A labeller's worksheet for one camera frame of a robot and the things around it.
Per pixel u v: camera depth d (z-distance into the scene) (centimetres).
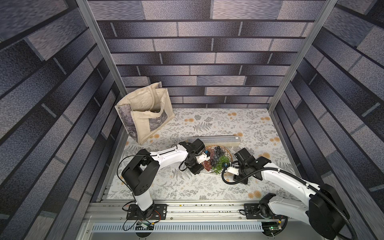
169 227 77
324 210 40
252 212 73
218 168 85
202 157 81
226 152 92
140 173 47
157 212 73
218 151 91
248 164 64
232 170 74
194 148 71
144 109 104
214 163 86
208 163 87
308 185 44
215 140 95
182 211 76
